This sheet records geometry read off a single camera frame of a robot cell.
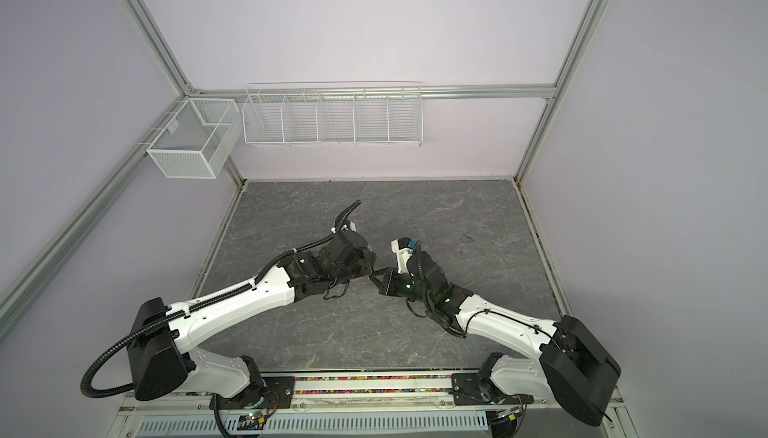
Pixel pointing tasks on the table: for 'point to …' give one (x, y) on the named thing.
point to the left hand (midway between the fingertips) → (373, 262)
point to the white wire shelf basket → (340, 113)
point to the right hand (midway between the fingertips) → (368, 278)
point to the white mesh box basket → (198, 139)
